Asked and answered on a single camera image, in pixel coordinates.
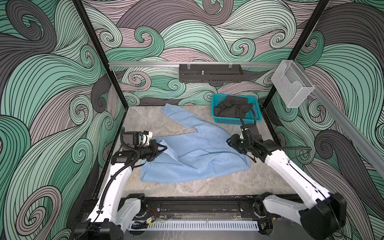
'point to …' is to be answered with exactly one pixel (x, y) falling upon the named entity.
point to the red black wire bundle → (143, 225)
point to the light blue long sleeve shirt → (196, 155)
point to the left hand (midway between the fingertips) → (167, 146)
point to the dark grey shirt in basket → (233, 106)
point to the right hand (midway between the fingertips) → (228, 141)
